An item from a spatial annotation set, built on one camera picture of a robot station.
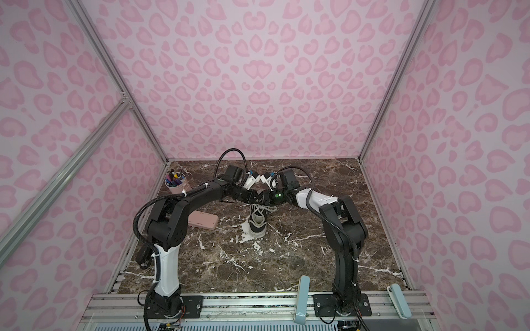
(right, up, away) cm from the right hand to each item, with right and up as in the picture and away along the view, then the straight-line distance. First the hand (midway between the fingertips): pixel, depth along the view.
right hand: (257, 199), depth 88 cm
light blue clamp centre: (+17, -33, -17) cm, 40 cm away
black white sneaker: (0, -10, -2) cm, 10 cm away
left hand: (+2, +1, +6) cm, 6 cm away
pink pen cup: (-37, +4, +8) cm, 38 cm away
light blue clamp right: (+50, -31, -16) cm, 61 cm away
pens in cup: (-39, +8, +7) cm, 40 cm away
